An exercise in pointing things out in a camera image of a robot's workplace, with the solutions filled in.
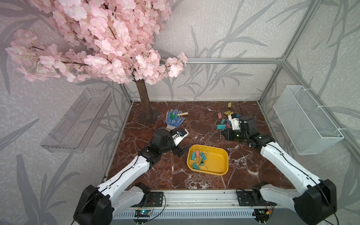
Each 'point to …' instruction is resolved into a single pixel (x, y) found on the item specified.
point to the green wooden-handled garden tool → (172, 116)
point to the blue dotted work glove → (175, 122)
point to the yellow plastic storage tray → (217, 161)
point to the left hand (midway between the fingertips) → (185, 139)
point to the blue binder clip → (228, 121)
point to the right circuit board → (262, 215)
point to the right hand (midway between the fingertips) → (221, 131)
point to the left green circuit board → (142, 213)
